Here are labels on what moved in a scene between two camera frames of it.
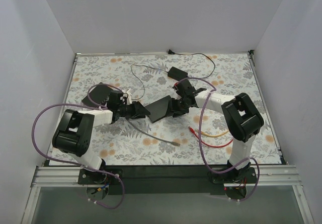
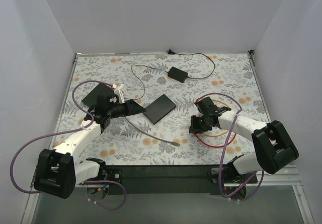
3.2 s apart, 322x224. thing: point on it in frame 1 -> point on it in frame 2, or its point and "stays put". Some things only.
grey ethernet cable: x=173 y=143 stays put
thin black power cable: x=169 y=52 stays put
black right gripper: x=172 y=106 -> x=198 y=124
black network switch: x=98 y=94 stays put
